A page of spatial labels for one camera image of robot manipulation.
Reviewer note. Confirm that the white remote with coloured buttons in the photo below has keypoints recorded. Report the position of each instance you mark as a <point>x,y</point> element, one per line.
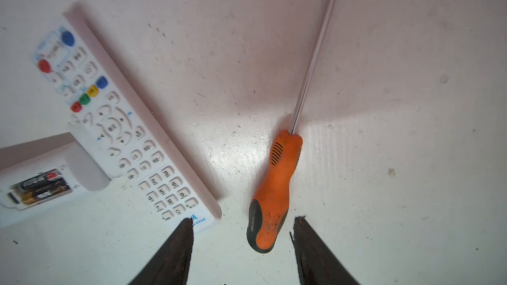
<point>111,122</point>

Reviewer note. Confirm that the white remote with back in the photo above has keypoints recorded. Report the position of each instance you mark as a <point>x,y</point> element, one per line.
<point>26,160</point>

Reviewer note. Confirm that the black red AAA battery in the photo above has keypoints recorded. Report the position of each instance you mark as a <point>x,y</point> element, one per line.
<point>39,180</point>

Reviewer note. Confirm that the black gold AAA battery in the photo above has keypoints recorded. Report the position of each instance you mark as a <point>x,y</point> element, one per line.
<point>36,194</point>

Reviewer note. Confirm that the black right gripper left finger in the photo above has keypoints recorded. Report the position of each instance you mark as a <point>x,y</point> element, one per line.
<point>171,263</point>

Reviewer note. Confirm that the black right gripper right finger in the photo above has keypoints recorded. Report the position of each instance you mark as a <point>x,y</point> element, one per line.
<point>315,261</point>

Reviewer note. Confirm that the orange handled screwdriver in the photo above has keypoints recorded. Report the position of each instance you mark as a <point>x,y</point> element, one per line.
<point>270,204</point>

